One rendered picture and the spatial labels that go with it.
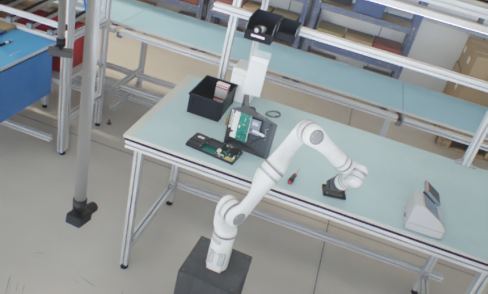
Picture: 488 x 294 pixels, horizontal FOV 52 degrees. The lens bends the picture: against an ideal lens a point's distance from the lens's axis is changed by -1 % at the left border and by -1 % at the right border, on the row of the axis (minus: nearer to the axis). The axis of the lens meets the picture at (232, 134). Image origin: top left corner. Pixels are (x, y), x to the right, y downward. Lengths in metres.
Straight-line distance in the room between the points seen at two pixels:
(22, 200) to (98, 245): 0.66
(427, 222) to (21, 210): 2.49
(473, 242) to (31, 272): 2.36
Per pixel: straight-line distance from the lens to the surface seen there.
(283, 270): 3.46
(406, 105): 3.97
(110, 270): 3.21
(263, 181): 1.89
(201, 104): 2.77
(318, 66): 4.17
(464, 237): 2.60
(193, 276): 2.06
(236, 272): 2.12
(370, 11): 5.96
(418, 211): 2.39
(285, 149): 1.92
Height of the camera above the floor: 2.33
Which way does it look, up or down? 29 degrees down
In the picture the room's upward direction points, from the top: 14 degrees clockwise
